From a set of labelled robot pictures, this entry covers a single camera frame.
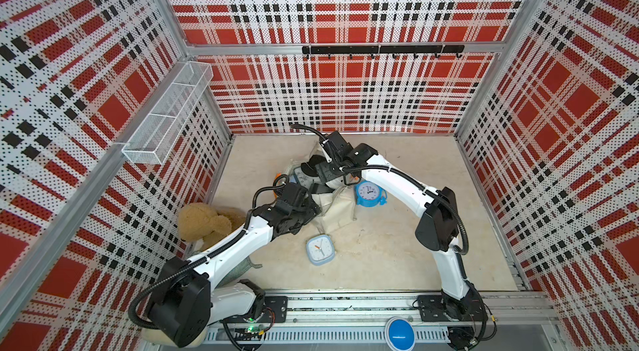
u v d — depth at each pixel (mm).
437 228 500
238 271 804
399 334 691
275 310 735
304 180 977
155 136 927
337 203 844
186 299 397
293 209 648
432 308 728
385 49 886
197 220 717
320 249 840
